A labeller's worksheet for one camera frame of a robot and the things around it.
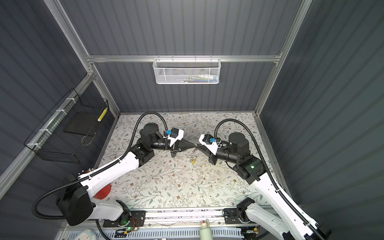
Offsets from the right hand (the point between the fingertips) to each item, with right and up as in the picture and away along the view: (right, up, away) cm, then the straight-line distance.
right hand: (200, 146), depth 65 cm
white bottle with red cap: (+2, -37, -1) cm, 37 cm away
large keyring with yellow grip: (-3, -12, +31) cm, 33 cm away
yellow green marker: (-54, +13, +15) cm, 58 cm away
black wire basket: (-66, +5, +7) cm, 66 cm away
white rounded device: (-51, -40, +2) cm, 65 cm away
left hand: (-2, +1, 0) cm, 2 cm away
